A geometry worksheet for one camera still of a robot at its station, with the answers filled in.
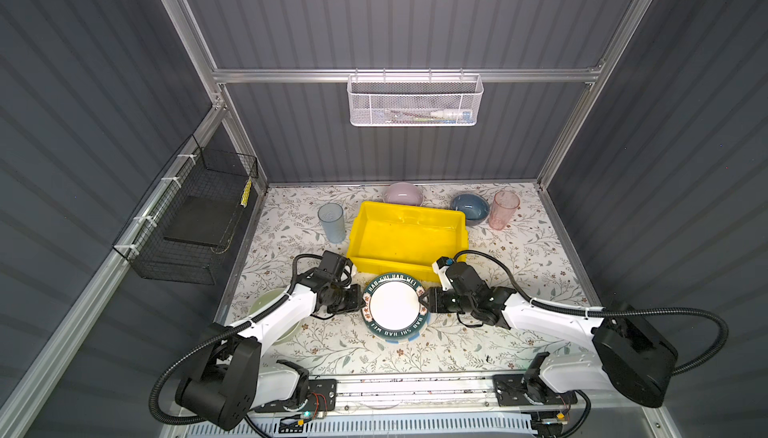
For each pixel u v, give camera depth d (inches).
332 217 35.6
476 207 42.6
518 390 28.3
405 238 42.0
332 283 26.8
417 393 29.7
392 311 33.4
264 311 19.5
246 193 32.6
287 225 42.7
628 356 16.5
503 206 38.1
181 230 27.1
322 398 28.5
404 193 45.0
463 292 26.7
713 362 17.7
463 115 35.3
